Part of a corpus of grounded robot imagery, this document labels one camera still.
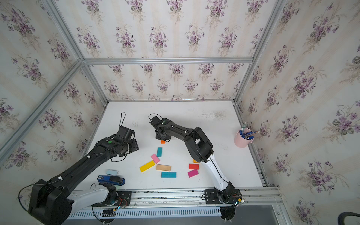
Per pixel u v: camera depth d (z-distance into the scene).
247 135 0.88
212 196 0.74
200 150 0.55
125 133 0.64
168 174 0.82
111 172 0.81
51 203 0.37
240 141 0.89
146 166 0.85
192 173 0.82
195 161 0.59
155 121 0.78
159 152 0.91
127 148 0.69
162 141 0.93
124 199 0.72
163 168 0.84
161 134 0.84
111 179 0.79
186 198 0.75
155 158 0.88
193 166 0.84
